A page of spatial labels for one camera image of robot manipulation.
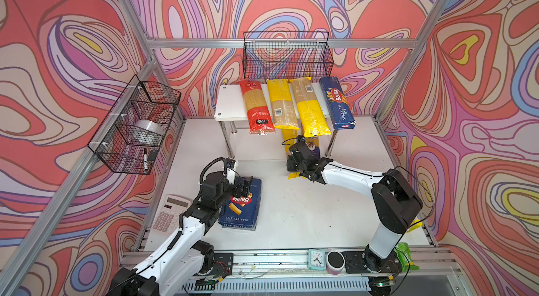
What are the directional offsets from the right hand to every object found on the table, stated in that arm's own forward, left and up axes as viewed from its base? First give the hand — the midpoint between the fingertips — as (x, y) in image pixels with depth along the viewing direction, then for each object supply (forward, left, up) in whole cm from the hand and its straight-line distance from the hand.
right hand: (292, 162), depth 92 cm
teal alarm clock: (-37, -5, -6) cm, 38 cm away
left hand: (-8, +21, +6) cm, 23 cm away
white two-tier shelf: (+8, +24, +27) cm, 37 cm away
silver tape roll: (-3, +51, +26) cm, 58 cm away
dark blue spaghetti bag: (+8, -10, +2) cm, 13 cm away
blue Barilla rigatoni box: (-21, +21, -2) cm, 30 cm away
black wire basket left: (-2, +58, +25) cm, 63 cm away
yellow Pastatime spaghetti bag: (+14, +1, +2) cm, 14 cm away
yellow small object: (-28, -42, -3) cm, 51 cm away
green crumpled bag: (-38, -37, -7) cm, 54 cm away
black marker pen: (-9, +53, +19) cm, 57 cm away
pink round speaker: (-39, -11, -2) cm, 40 cm away
